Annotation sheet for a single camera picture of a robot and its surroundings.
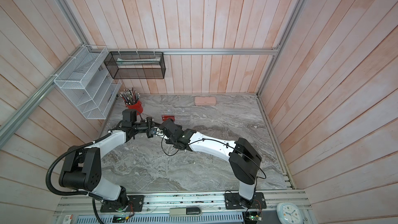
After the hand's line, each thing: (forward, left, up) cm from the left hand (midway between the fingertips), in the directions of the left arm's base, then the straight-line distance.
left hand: (165, 125), depth 83 cm
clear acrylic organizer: (+18, -7, -17) cm, 26 cm away
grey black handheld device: (-38, -12, -12) cm, 42 cm away
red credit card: (+14, +3, -12) cm, 19 cm away
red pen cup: (+21, +23, -9) cm, 32 cm away
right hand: (0, -3, -2) cm, 4 cm away
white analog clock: (-38, -59, -13) cm, 71 cm away
